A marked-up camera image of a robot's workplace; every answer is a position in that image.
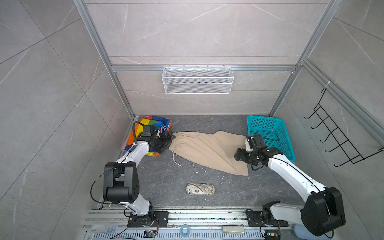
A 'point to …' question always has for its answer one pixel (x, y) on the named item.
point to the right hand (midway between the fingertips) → (239, 155)
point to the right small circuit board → (272, 234)
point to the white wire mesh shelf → (197, 80)
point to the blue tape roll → (185, 230)
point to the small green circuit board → (149, 234)
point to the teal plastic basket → (274, 133)
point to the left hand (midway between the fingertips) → (171, 137)
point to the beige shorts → (216, 149)
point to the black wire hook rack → (340, 139)
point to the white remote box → (233, 229)
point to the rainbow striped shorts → (162, 125)
